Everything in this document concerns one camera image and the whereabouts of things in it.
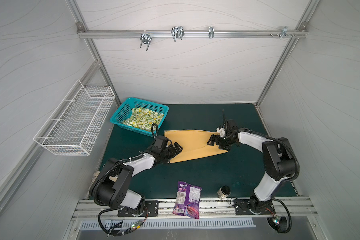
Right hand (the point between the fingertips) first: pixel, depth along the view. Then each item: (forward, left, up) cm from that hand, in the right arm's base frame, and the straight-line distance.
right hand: (216, 141), depth 95 cm
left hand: (-8, +23, +2) cm, 24 cm away
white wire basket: (-12, +71, +30) cm, 78 cm away
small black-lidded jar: (-31, 0, +6) cm, 32 cm away
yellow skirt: (-4, +14, +3) cm, 15 cm away
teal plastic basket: (+20, +66, +3) cm, 69 cm away
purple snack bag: (-35, +17, 0) cm, 39 cm away
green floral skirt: (+15, +51, +3) cm, 53 cm away
